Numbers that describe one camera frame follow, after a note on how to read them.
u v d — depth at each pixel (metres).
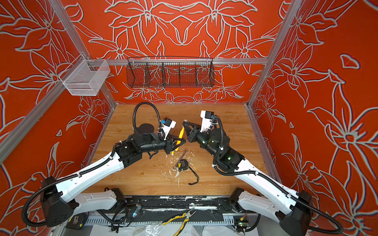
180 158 0.90
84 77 0.92
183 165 0.84
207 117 0.57
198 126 0.59
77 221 0.67
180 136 0.64
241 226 0.68
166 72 1.00
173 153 0.91
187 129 0.64
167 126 0.60
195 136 0.56
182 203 0.74
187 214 0.70
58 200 0.38
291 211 0.38
